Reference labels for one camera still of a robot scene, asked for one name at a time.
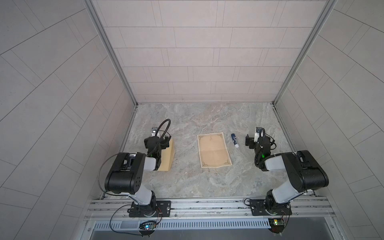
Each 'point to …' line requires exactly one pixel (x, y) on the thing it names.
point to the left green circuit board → (147, 227)
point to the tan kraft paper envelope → (167, 155)
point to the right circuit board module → (277, 225)
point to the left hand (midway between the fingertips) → (161, 133)
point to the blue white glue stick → (236, 145)
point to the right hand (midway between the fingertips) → (254, 133)
